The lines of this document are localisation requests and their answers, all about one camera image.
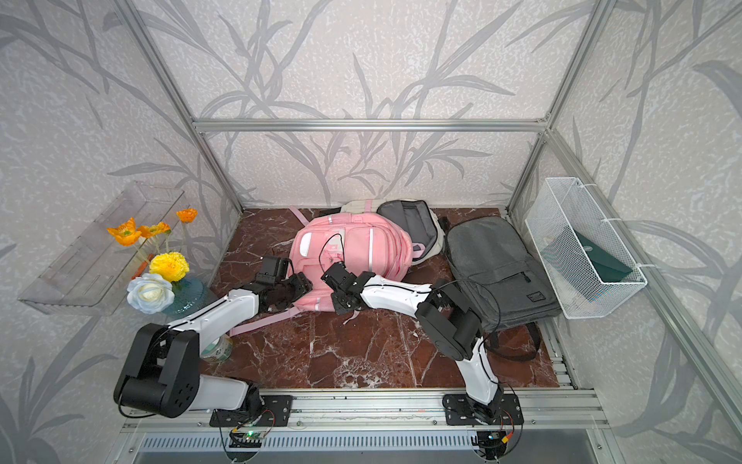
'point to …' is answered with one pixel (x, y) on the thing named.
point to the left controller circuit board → (246, 438)
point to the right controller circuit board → (493, 443)
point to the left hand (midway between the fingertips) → (308, 287)
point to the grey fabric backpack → (494, 262)
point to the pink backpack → (362, 242)
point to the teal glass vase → (188, 294)
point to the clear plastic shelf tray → (92, 272)
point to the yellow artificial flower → (172, 265)
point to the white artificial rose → (150, 293)
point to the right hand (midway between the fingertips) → (343, 299)
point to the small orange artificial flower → (187, 216)
